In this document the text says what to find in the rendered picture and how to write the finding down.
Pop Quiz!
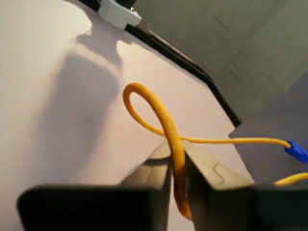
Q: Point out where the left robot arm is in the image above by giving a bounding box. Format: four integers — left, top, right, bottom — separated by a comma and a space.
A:
115, 0, 136, 12

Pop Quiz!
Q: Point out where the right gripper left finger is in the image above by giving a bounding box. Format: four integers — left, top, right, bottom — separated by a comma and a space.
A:
16, 140, 172, 231

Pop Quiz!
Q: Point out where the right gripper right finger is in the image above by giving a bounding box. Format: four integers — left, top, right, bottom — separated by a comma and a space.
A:
181, 140, 308, 231

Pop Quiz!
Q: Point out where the yellow cable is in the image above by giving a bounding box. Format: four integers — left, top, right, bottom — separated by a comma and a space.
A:
122, 82, 308, 221

